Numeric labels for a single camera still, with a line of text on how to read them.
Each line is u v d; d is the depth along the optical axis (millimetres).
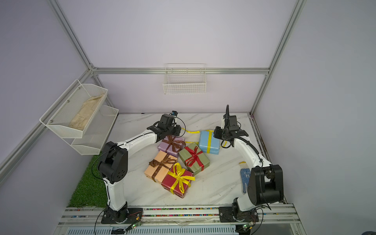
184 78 1046
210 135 983
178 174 800
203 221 732
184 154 899
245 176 865
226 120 677
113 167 504
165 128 738
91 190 799
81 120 763
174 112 840
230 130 674
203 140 957
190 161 860
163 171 823
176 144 930
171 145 928
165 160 860
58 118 662
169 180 798
